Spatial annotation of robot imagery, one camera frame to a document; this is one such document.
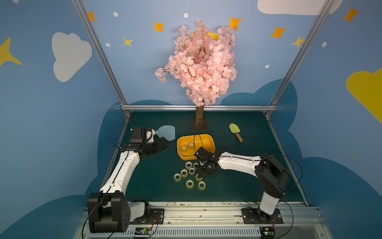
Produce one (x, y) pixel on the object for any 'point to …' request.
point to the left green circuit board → (143, 231)
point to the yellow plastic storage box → (187, 146)
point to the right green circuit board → (267, 232)
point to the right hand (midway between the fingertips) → (201, 171)
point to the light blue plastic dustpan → (167, 131)
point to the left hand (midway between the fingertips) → (164, 144)
